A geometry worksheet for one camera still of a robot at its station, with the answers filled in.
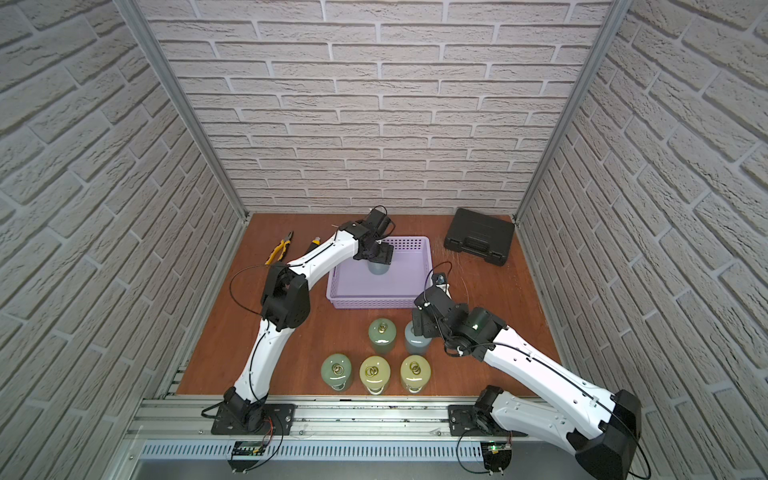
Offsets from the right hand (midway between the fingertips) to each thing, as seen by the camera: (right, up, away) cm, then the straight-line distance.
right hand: (436, 314), depth 76 cm
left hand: (-14, +16, +23) cm, 31 cm away
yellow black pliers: (-53, +18, +33) cm, 65 cm away
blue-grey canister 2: (-5, -9, +3) cm, 11 cm away
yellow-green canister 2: (-6, -14, -3) cm, 16 cm away
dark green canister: (-15, -6, +4) cm, 16 cm away
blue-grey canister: (-17, +10, +24) cm, 31 cm away
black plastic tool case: (+21, +22, +31) cm, 43 cm away
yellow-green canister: (-16, -14, -4) cm, 21 cm away
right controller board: (+14, -33, -6) cm, 36 cm away
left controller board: (-49, -33, -4) cm, 59 cm away
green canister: (-26, -14, -3) cm, 29 cm away
